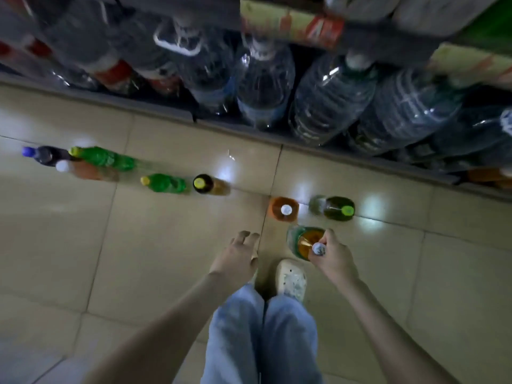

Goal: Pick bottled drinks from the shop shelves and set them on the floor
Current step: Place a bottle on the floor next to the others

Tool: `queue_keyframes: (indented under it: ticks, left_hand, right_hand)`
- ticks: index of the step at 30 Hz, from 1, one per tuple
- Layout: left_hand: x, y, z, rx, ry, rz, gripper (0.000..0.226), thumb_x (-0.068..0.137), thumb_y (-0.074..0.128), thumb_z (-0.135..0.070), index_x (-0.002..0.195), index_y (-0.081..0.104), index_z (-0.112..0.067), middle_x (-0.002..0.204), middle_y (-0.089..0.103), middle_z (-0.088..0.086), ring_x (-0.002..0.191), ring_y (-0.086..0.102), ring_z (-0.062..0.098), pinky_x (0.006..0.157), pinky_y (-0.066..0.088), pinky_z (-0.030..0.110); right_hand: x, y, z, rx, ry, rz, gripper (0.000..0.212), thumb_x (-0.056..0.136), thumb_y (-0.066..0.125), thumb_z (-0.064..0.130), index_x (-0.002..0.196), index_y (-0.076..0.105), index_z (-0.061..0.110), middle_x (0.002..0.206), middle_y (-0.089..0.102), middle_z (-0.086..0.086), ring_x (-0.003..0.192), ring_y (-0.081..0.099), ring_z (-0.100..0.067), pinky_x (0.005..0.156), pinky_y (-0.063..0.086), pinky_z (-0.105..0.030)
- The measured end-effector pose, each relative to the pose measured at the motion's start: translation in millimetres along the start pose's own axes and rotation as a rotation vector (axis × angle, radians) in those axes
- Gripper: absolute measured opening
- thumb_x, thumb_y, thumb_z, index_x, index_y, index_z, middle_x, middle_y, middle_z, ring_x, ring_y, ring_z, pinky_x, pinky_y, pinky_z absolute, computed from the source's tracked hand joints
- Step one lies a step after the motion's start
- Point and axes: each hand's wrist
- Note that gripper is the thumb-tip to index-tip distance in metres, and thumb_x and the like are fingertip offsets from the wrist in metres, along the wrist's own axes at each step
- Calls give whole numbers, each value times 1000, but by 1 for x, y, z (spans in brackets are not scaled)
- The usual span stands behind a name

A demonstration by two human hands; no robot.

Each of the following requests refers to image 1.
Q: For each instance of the person's right hand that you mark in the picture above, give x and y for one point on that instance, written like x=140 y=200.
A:
x=340 y=264

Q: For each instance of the person's left hand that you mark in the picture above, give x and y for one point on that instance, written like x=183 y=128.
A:
x=236 y=260

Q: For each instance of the amber bottle white cap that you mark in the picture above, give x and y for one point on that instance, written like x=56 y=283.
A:
x=304 y=240

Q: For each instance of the green tea bottle green cap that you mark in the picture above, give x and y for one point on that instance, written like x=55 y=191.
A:
x=336 y=208

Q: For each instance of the orange tea bottle white cap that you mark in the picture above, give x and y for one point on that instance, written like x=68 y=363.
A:
x=284 y=208

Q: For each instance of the iced tea bottle yellow cap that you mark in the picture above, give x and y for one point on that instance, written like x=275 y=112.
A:
x=209 y=184

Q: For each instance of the green bottle yellow cap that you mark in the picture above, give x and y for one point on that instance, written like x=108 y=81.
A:
x=164 y=183
x=104 y=157

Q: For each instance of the dark bottle blue cap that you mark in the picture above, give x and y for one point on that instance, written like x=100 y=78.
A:
x=48 y=154

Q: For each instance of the drinks shelf unit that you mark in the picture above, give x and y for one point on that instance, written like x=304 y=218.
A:
x=376 y=40

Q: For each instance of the person's right forearm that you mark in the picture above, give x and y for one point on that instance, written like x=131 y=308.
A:
x=392 y=340

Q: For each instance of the person's left forearm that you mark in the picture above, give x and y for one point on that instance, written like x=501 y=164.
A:
x=160 y=340

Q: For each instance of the person's white shoe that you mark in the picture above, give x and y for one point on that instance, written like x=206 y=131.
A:
x=291 y=280

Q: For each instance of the yellow shelf edge strip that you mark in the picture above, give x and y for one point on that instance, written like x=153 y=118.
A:
x=472 y=66
x=288 y=20

